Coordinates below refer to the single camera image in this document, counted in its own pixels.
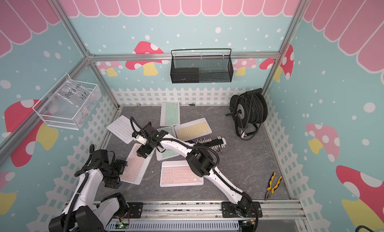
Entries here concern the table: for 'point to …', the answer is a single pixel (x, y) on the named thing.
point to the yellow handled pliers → (270, 187)
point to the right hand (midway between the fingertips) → (143, 148)
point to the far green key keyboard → (170, 114)
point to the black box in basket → (185, 75)
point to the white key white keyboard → (122, 127)
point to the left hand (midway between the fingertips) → (126, 173)
